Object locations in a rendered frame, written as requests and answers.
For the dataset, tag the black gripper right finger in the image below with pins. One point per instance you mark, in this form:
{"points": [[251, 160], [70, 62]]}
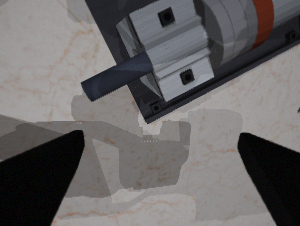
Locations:
{"points": [[275, 172]]}

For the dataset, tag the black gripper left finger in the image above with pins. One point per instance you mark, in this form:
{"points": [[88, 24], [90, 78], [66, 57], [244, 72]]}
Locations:
{"points": [[34, 183]]}

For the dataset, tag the red-brown ring spacer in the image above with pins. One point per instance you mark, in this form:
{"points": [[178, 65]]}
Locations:
{"points": [[265, 15]]}

